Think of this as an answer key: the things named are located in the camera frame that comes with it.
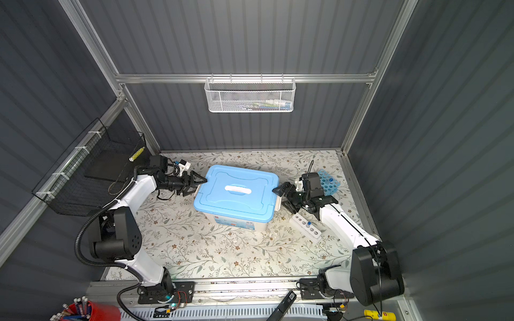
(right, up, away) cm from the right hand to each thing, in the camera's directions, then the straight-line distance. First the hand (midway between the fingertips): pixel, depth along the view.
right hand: (278, 197), depth 83 cm
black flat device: (0, -38, -13) cm, 40 cm away
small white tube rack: (+11, -13, +4) cm, 17 cm away
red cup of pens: (-62, -31, -23) cm, 73 cm away
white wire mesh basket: (-14, +59, +41) cm, 73 cm away
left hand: (-33, +5, +3) cm, 34 cm away
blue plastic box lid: (-15, +2, -2) cm, 15 cm away
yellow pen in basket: (-59, +16, -4) cm, 61 cm away
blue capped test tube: (+13, -11, 0) cm, 17 cm away
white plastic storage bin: (-26, -12, +6) cm, 29 cm away
